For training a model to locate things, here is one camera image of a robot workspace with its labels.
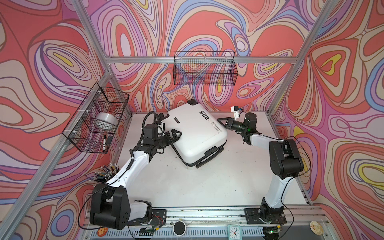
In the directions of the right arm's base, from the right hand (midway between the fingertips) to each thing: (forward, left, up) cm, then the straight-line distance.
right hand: (217, 123), depth 90 cm
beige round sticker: (-53, -42, -18) cm, 70 cm away
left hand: (-9, +24, +2) cm, 25 cm away
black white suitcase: (-12, +10, +4) cm, 16 cm away
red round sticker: (-51, +60, -16) cm, 80 cm away
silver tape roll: (-10, +58, +16) cm, 61 cm away
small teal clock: (-53, -2, -15) cm, 56 cm away
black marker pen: (-18, +59, +9) cm, 62 cm away
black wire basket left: (-11, +64, +15) cm, 66 cm away
